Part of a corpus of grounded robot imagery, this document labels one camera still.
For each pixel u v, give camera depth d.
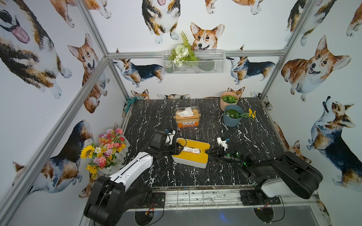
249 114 0.93
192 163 0.82
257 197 0.67
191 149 0.82
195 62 0.85
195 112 1.03
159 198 0.74
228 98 1.06
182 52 0.79
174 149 0.75
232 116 1.01
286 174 0.45
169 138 0.72
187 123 0.98
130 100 1.20
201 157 0.79
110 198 0.40
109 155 0.74
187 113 0.98
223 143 0.80
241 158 0.68
